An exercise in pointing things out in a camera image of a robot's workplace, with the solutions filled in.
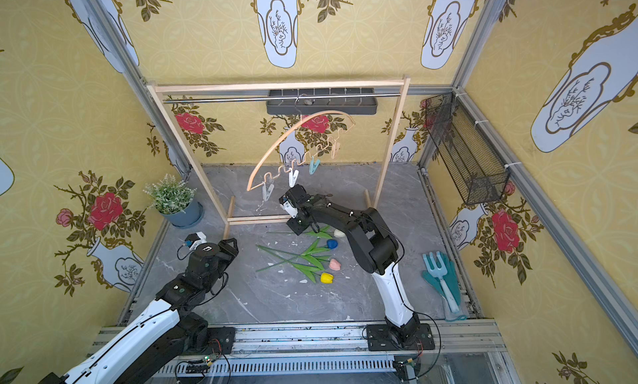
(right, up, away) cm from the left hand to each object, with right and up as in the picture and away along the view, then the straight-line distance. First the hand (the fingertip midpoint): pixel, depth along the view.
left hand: (239, 241), depth 83 cm
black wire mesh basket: (+85, +24, +9) cm, 89 cm away
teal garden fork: (+69, -12, +4) cm, 70 cm away
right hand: (+18, +3, +15) cm, 23 cm away
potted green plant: (-26, +14, +6) cm, 30 cm away
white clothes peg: (+19, +21, -7) cm, 29 cm away
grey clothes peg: (+11, +16, -11) cm, 23 cm away
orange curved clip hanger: (+14, +32, +42) cm, 55 cm away
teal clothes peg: (+25, +25, -3) cm, 35 cm away
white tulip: (+34, 0, +12) cm, 36 cm away
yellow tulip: (+24, -11, +3) cm, 27 cm away
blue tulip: (+31, -3, +9) cm, 32 cm away
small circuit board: (-4, -30, -13) cm, 33 cm away
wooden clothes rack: (-10, +7, +16) cm, 21 cm away
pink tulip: (+32, -9, +5) cm, 33 cm away
